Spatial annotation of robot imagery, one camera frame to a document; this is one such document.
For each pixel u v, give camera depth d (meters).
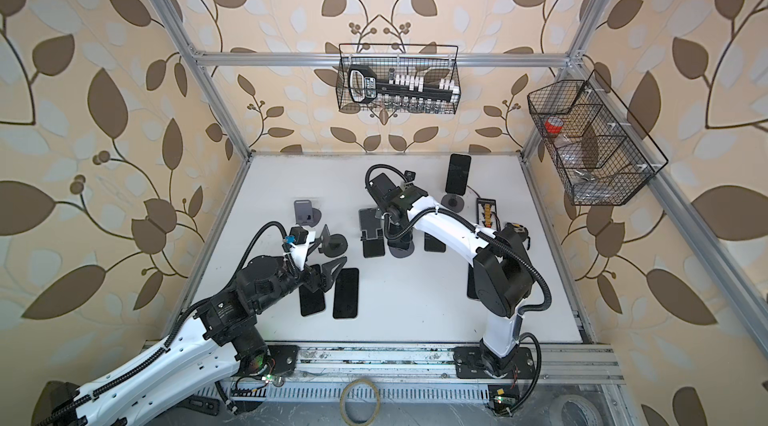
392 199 0.64
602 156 0.74
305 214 0.96
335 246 0.96
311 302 0.85
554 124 0.87
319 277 0.64
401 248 0.89
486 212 1.01
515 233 0.48
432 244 0.93
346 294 0.85
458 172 0.98
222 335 0.52
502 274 0.46
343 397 0.69
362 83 0.85
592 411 0.65
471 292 0.86
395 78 0.82
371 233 0.90
